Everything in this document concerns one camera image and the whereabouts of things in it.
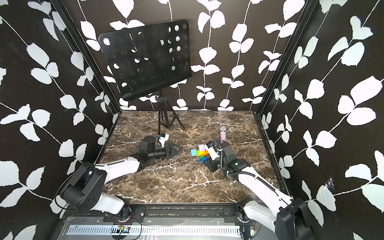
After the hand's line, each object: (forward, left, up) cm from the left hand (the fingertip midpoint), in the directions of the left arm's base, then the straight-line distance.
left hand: (181, 149), depth 83 cm
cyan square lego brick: (-1, -7, -4) cm, 8 cm away
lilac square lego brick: (0, -12, +1) cm, 12 cm away
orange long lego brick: (-1, -14, -7) cm, 15 cm away
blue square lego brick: (-3, -12, -9) cm, 15 cm away
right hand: (-5, -13, -2) cm, 14 cm away
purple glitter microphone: (+15, -28, -11) cm, 33 cm away
